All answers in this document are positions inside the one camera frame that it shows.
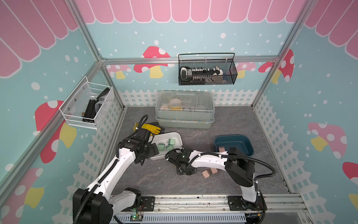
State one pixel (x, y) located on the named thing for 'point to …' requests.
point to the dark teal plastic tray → (241, 142)
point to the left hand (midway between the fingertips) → (149, 156)
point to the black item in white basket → (92, 107)
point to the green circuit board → (135, 217)
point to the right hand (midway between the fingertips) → (182, 172)
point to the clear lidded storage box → (182, 109)
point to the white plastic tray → (165, 142)
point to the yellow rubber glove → (152, 129)
